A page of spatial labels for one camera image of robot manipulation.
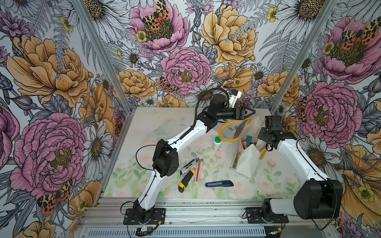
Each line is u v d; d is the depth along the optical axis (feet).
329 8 2.35
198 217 2.46
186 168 2.93
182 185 2.72
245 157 2.71
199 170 2.92
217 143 3.03
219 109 2.18
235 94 2.34
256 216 2.40
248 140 3.43
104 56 2.93
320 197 1.34
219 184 2.79
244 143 2.85
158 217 2.41
